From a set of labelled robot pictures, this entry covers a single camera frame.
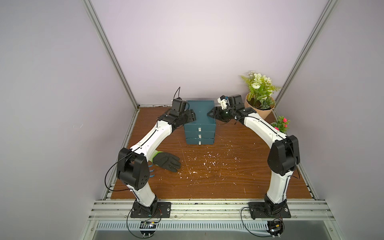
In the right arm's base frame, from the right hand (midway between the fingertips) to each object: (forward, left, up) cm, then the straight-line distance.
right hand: (210, 112), depth 87 cm
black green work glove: (-22, +27, -20) cm, 40 cm away
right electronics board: (-53, -31, -25) cm, 66 cm away
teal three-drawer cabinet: (-11, +5, -4) cm, 13 cm away
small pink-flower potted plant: (-1, -46, -10) cm, 47 cm away
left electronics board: (-55, +31, -25) cm, 68 cm away
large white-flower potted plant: (+16, -34, -2) cm, 38 cm away
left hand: (-2, +9, 0) cm, 9 cm away
